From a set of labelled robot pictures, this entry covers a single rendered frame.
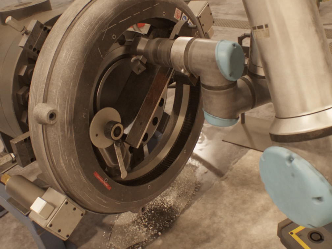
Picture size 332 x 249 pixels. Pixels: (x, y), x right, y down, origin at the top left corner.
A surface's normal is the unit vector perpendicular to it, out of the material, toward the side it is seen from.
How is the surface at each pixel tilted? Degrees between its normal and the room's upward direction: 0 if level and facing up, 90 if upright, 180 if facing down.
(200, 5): 22
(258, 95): 76
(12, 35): 31
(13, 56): 46
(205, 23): 90
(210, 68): 91
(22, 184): 0
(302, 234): 0
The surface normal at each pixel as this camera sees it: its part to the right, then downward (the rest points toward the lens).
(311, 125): -0.51, -0.53
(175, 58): -0.62, 0.28
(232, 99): 0.57, 0.32
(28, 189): -0.23, -0.79
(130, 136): 0.78, 0.19
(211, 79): -0.47, 0.47
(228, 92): 0.32, 0.41
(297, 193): -0.88, 0.38
